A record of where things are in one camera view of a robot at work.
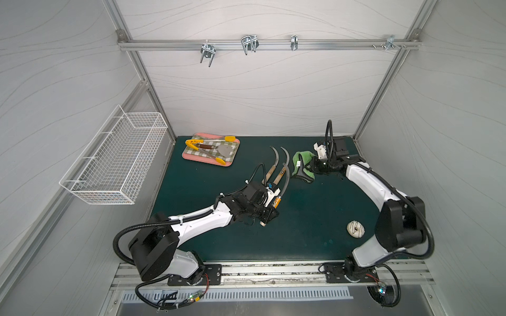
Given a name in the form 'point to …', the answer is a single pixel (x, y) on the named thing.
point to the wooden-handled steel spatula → (224, 150)
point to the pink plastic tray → (216, 161)
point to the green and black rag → (300, 160)
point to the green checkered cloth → (213, 152)
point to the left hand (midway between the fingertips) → (278, 214)
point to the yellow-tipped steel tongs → (191, 144)
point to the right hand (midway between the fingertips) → (306, 165)
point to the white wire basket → (113, 166)
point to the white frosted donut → (355, 229)
